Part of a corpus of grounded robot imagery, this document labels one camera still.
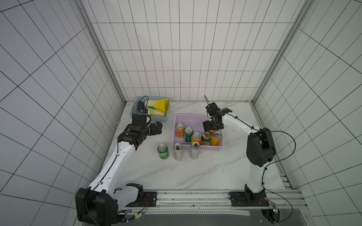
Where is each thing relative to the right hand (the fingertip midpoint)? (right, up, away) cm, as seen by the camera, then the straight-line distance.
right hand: (205, 127), depth 94 cm
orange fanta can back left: (-17, -1, -5) cm, 18 cm away
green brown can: (-1, -6, -10) cm, 11 cm away
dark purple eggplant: (-50, +16, +19) cm, 56 cm away
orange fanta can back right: (+3, -2, -7) cm, 8 cm away
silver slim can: (-9, -11, -16) cm, 22 cm away
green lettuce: (-38, +11, +9) cm, 41 cm away
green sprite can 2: (-12, -3, -7) cm, 14 cm away
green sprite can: (-27, -12, -13) cm, 33 cm away
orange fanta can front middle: (-7, -5, -9) cm, 13 cm away
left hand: (-33, +1, -14) cm, 36 cm away
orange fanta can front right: (+6, -4, -9) cm, 11 cm away
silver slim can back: (-18, -11, -17) cm, 27 cm away
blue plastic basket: (-31, +5, +8) cm, 32 cm away
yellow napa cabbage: (-32, +16, +12) cm, 38 cm away
